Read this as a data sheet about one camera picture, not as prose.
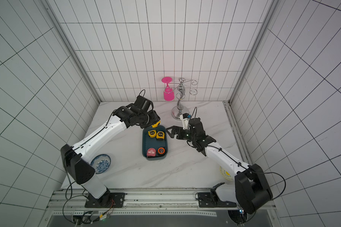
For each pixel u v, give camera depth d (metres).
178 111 1.10
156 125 0.77
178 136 0.71
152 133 0.97
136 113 0.55
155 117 0.70
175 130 0.71
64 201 0.67
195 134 0.63
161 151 0.88
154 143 0.95
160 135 0.95
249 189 0.40
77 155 0.43
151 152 0.88
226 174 0.81
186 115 0.74
